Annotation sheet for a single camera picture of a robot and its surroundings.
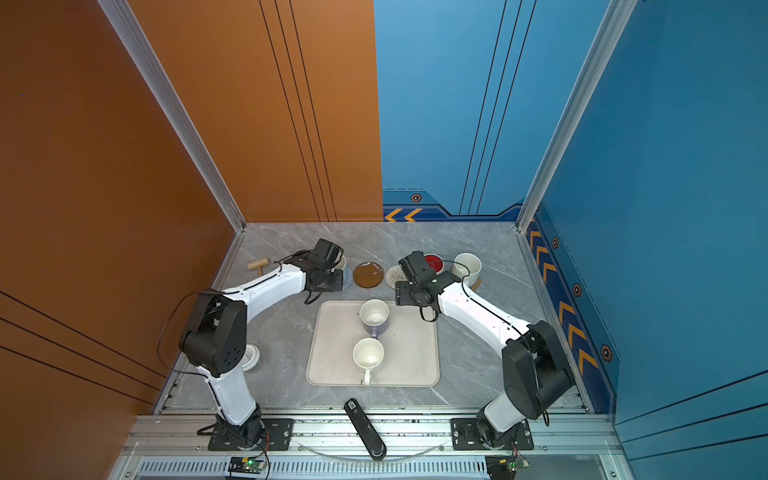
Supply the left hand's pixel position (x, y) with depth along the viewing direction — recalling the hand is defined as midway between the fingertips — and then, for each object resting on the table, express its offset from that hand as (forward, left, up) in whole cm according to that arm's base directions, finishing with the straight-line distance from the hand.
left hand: (336, 278), depth 96 cm
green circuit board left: (-49, +16, -8) cm, 52 cm away
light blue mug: (-5, -4, +15) cm, 17 cm away
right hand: (-8, -22, +4) cm, 24 cm away
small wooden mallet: (+9, +30, -5) cm, 32 cm away
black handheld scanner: (-42, -13, -4) cm, 44 cm away
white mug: (+5, -45, +3) cm, 45 cm away
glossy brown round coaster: (+6, -9, -7) cm, 13 cm away
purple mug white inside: (-10, -13, -5) cm, 17 cm away
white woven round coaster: (+7, -19, -6) cm, 21 cm away
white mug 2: (-23, -12, -4) cm, 26 cm away
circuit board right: (-49, -45, -7) cm, 67 cm away
